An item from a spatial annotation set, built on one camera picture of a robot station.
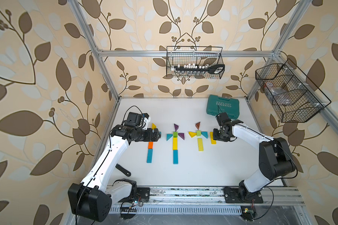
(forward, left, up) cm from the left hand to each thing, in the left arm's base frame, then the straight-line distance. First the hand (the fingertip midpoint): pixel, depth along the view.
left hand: (153, 134), depth 77 cm
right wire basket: (+13, -75, +17) cm, 78 cm away
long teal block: (-5, -13, -19) cm, 23 cm away
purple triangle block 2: (+10, -17, -17) cm, 26 cm away
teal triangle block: (+10, -33, -16) cm, 38 cm away
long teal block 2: (-4, +4, -19) cm, 20 cm away
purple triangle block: (+16, -13, -17) cm, 27 cm away
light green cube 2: (+11, -29, -16) cm, 35 cm away
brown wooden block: (+18, -29, -17) cm, 38 cm away
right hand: (+7, -40, -14) cm, 43 cm away
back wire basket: (+50, -26, +15) cm, 58 cm away
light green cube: (+11, -12, -18) cm, 25 cm away
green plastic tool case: (+35, -45, -14) cm, 59 cm away
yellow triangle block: (+17, +4, -18) cm, 25 cm away
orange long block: (+3, +4, -20) cm, 20 cm away
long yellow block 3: (+5, -38, -18) cm, 43 cm away
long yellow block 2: (+3, -30, -19) cm, 35 cm away
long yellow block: (+4, -12, -18) cm, 23 cm away
